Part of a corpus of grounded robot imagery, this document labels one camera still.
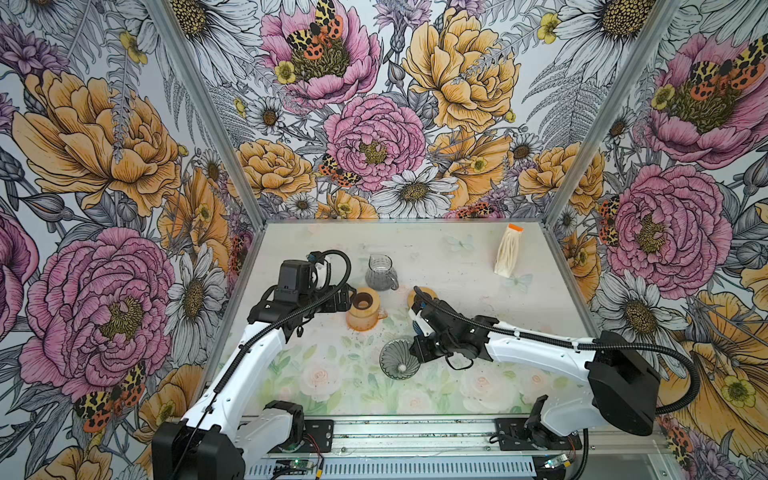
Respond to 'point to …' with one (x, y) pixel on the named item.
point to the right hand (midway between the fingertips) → (415, 360)
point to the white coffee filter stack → (508, 253)
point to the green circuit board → (295, 464)
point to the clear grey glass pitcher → (380, 276)
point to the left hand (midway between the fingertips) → (340, 302)
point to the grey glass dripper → (398, 361)
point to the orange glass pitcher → (367, 323)
